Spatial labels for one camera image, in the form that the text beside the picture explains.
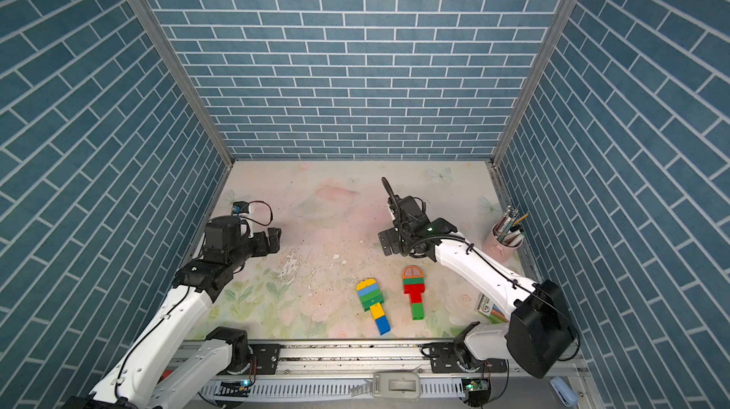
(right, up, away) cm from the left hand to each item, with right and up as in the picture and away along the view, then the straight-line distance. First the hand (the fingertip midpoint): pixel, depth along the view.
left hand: (273, 230), depth 80 cm
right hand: (+36, -2, +4) cm, 37 cm away
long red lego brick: (+41, -18, +4) cm, 45 cm away
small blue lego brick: (+32, -26, -2) cm, 41 cm away
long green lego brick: (+29, -21, +1) cm, 35 cm away
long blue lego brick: (+27, -18, +4) cm, 33 cm away
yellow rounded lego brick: (+26, -17, +5) cm, 31 cm away
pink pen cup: (+70, -3, +7) cm, 70 cm away
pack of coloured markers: (+62, -23, +1) cm, 66 cm away
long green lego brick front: (+41, -17, +7) cm, 45 cm away
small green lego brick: (+42, -23, +1) cm, 48 cm away
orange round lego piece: (+41, -14, +7) cm, 44 cm away
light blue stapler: (+76, -38, -12) cm, 86 cm away
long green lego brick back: (+28, -20, +3) cm, 34 cm away
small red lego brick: (+41, -20, +2) cm, 46 cm away
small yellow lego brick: (+30, -23, 0) cm, 38 cm away
